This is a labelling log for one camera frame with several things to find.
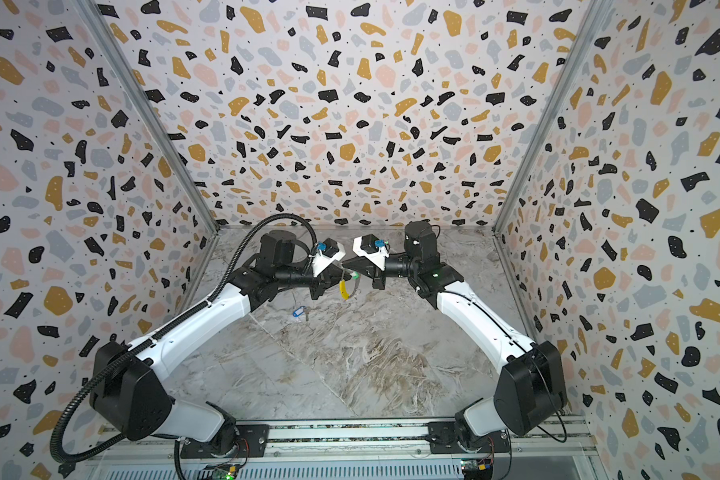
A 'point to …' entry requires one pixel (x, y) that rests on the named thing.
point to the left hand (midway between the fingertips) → (352, 270)
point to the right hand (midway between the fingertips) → (345, 259)
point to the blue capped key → (300, 310)
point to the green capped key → (356, 275)
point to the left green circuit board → (223, 471)
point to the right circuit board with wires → (477, 468)
